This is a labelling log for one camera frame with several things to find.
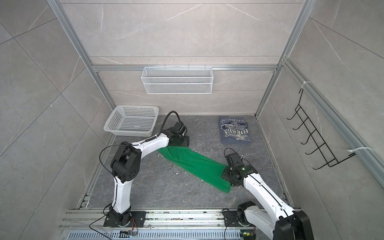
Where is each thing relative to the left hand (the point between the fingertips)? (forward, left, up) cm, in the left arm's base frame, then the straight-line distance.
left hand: (186, 139), depth 97 cm
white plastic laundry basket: (+17, +36, 0) cm, 40 cm away
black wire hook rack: (-31, -58, +28) cm, 72 cm away
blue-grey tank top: (+9, -34, -3) cm, 35 cm away
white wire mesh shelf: (+34, +6, +23) cm, 41 cm away
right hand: (-24, -22, -2) cm, 33 cm away
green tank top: (-15, -7, -9) cm, 19 cm away
